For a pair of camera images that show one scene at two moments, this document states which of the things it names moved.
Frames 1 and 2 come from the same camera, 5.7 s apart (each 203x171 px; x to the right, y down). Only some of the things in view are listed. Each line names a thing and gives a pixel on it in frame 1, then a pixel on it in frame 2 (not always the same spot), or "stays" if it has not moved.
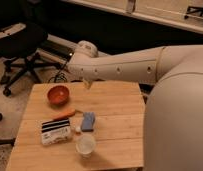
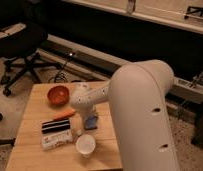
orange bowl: [58, 96] stays
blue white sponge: [88, 122] stays
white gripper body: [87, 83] -> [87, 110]
